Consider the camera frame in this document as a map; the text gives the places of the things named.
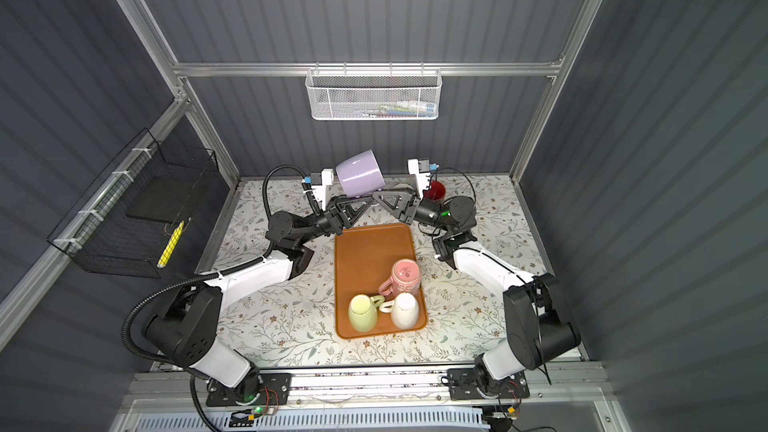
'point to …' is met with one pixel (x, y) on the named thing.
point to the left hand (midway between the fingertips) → (374, 203)
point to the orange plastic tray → (364, 256)
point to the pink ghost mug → (405, 278)
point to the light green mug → (362, 311)
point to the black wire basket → (133, 217)
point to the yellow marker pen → (169, 248)
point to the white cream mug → (404, 310)
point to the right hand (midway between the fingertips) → (376, 205)
